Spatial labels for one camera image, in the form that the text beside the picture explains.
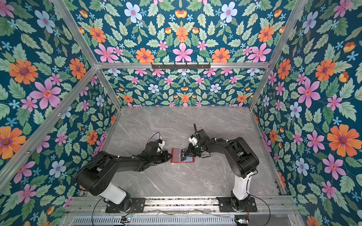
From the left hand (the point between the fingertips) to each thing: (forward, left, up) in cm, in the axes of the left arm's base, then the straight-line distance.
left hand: (174, 153), depth 89 cm
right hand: (0, -6, -1) cm, 6 cm away
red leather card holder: (-1, -1, -3) cm, 3 cm away
